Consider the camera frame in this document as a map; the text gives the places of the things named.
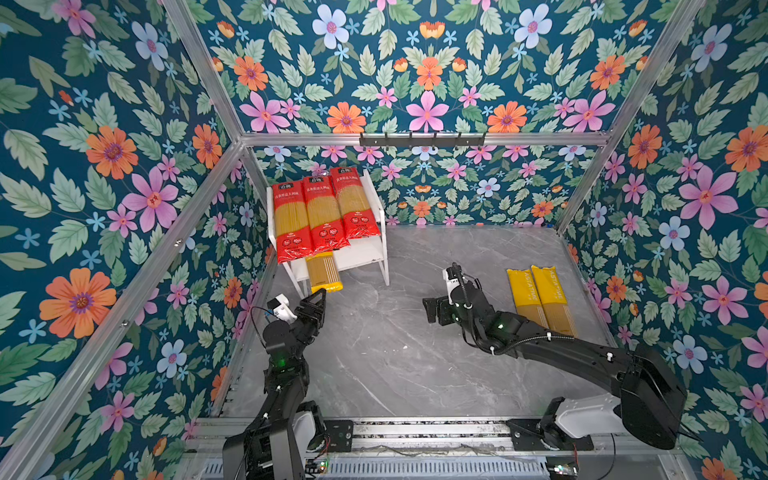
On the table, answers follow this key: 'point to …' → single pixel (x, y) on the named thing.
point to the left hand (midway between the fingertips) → (328, 288)
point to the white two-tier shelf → (369, 250)
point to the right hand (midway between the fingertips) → (436, 296)
